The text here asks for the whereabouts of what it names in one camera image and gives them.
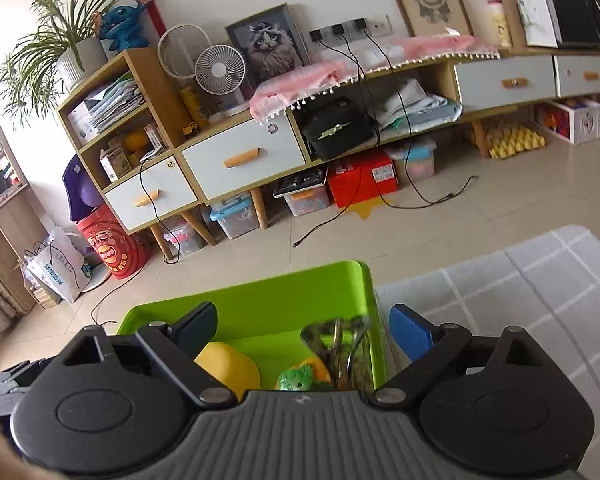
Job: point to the clear storage box pink contents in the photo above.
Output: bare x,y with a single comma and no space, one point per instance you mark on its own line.
182,240

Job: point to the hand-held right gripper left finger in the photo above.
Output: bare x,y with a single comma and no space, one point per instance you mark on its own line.
197,324

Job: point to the orange toy pumpkin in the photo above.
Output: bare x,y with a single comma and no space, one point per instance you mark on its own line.
305,372

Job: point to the white desk fan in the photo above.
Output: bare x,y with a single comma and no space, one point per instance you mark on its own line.
221,70

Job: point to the wooden bookshelf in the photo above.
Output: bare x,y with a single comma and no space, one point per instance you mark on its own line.
5,220

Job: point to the white shopping bag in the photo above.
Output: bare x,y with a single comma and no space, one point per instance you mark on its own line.
55,267

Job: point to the yellow white bottle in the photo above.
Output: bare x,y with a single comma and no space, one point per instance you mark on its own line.
496,15

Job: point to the yellow egg tray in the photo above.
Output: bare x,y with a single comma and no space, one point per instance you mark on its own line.
510,141

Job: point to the white toy crate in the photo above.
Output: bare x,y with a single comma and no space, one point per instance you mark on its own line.
572,122

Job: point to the blue plush figure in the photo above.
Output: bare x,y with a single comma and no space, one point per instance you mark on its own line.
122,27

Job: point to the grey hair claw clip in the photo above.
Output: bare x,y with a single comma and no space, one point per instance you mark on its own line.
350,350

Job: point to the stack of papers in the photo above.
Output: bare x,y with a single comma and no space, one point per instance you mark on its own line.
107,105

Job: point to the white cabinet drawer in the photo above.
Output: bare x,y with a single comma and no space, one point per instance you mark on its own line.
505,82
242,157
150,195
585,75

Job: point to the wooden cabinet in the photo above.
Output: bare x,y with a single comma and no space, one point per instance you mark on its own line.
165,105

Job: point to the yellow toy car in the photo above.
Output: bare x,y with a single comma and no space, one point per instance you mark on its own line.
191,128

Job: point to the pink fringed cloth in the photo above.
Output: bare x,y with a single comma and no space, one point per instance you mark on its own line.
330,72

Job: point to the grey checked tablecloth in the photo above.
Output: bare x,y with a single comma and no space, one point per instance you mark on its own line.
540,290

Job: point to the red printed bucket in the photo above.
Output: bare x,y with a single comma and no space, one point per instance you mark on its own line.
112,245

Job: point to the black microwave oven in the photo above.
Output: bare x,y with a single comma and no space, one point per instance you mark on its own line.
575,15

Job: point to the black keyboard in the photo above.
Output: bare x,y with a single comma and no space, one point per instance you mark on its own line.
300,181

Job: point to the purple cloth item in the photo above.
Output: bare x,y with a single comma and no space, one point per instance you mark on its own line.
82,187

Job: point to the green plastic box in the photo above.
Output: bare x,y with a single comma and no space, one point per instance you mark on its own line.
270,300

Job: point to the framed cat picture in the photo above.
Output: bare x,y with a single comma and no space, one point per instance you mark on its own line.
267,42

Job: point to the clear storage box blue lid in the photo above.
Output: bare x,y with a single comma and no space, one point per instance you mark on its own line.
235,217

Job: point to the folded light cloths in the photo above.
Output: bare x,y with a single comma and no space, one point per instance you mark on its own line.
420,107

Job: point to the yellow plastic toy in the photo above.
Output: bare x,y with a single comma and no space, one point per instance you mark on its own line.
230,367

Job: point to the orange ball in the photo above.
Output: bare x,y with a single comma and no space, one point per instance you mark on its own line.
134,141

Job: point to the black bag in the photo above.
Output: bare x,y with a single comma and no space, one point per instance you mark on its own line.
335,127

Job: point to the small white carton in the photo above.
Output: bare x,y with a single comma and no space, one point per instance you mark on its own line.
115,165

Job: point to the green potted plant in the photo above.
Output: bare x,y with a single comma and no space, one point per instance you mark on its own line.
45,55

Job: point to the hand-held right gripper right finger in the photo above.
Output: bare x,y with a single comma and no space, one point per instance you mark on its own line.
410,332

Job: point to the white paper box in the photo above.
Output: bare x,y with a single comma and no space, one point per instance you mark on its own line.
535,15

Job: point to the red cardboard box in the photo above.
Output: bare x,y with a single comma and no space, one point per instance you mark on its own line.
362,180

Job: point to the white fan guard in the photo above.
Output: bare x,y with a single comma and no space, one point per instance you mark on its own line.
180,50

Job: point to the yellow canister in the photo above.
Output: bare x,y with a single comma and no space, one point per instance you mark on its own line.
195,105

